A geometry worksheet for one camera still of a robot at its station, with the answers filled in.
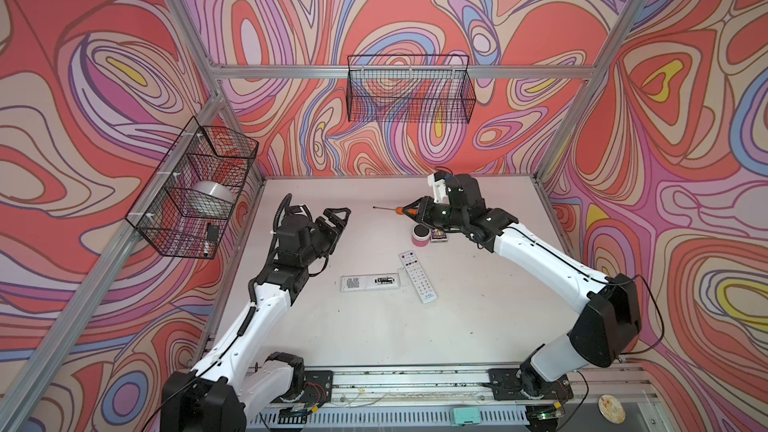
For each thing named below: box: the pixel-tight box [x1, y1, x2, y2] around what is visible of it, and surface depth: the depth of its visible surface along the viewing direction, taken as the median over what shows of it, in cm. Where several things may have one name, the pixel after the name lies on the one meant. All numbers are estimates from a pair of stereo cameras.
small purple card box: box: [430, 228, 448, 243], surface depth 101 cm
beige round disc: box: [598, 394, 626, 424], surface depth 72 cm
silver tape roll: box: [187, 180, 235, 218], surface depth 74 cm
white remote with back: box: [340, 272, 401, 292], surface depth 92 cm
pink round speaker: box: [411, 223, 431, 248], surface depth 98 cm
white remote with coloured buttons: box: [398, 250, 438, 304], surface depth 93 cm
